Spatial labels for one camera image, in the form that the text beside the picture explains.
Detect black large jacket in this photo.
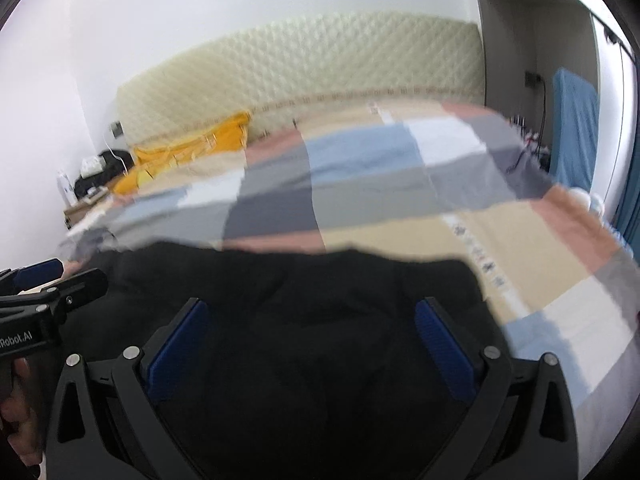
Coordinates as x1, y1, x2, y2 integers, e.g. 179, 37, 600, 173
62, 243, 506, 479

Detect person's left hand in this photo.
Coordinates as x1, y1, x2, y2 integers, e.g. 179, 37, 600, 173
1, 358, 47, 466

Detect wooden nightstand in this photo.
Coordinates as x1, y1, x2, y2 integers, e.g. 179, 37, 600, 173
63, 193, 115, 230

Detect white bottle on nightstand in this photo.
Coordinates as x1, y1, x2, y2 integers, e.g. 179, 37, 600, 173
56, 170, 77, 208

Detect white tissue box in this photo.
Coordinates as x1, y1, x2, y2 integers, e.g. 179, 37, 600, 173
79, 155, 105, 178

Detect black bag on nightstand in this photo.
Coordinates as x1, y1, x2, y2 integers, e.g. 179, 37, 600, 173
74, 150, 134, 200

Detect yellow pillow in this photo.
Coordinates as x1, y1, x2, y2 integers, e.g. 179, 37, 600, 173
113, 112, 252, 195

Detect white plush toy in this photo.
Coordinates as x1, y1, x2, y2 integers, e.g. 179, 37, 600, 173
570, 188, 605, 220

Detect patchwork plaid bed cover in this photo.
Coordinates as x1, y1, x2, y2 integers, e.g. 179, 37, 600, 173
58, 101, 639, 474

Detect bottles on side table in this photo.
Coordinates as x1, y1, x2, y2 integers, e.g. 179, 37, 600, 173
509, 115, 551, 158

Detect blue cloth covered chair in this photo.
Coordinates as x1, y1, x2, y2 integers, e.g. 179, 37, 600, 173
550, 68, 599, 191

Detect cream quilted headboard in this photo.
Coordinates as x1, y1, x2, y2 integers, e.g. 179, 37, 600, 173
116, 11, 486, 146

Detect wall socket left of headboard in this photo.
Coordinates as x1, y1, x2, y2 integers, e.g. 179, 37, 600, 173
110, 122, 124, 139

